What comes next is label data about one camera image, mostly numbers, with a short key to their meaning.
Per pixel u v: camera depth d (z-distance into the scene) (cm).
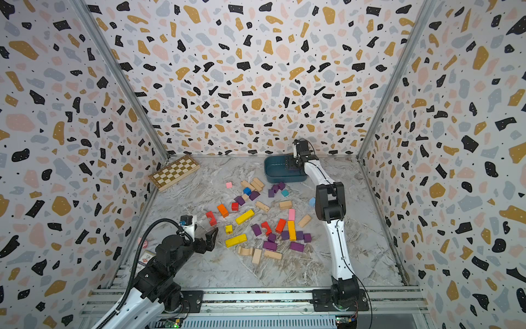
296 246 88
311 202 100
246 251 86
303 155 89
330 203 69
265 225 93
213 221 94
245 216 97
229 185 109
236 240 88
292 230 92
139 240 54
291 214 97
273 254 86
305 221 95
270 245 88
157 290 56
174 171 110
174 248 59
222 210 97
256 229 92
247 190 104
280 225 93
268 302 76
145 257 83
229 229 90
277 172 116
